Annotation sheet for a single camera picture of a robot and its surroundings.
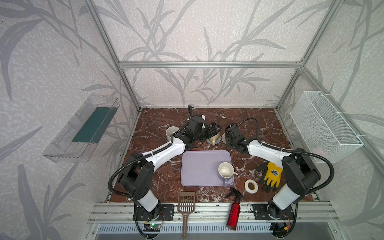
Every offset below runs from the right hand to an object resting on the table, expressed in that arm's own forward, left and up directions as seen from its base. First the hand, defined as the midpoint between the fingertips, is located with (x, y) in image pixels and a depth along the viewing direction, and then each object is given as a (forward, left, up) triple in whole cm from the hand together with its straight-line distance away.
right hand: (230, 136), depth 94 cm
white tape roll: (-30, -6, -6) cm, 31 cm away
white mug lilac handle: (-20, +4, -6) cm, 21 cm away
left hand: (-3, +8, +14) cm, 16 cm away
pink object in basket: (-18, -38, +14) cm, 45 cm away
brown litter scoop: (-38, +27, -8) cm, 47 cm away
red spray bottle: (-44, +4, -3) cm, 44 cm away
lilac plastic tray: (-18, +20, -7) cm, 28 cm away
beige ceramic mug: (-2, +10, -1) cm, 11 cm away
